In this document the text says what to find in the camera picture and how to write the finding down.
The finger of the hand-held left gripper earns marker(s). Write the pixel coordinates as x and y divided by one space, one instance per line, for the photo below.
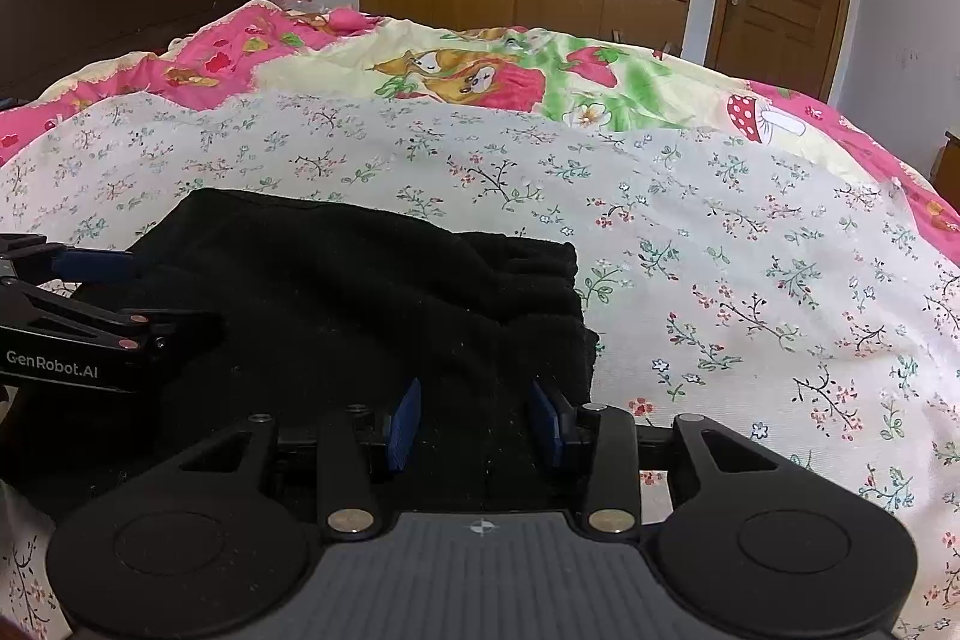
97 265
195 332

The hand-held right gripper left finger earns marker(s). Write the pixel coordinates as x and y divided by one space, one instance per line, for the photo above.
405 422

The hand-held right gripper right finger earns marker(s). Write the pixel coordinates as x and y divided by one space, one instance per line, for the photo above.
544 422

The black pants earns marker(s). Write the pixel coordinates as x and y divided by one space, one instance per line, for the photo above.
337 310

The white floral bed sheet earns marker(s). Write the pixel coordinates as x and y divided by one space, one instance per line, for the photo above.
750 280

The pink cartoon quilt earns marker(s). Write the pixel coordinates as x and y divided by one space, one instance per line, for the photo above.
337 63

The wooden tv stand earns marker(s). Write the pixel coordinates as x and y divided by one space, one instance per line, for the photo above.
949 160

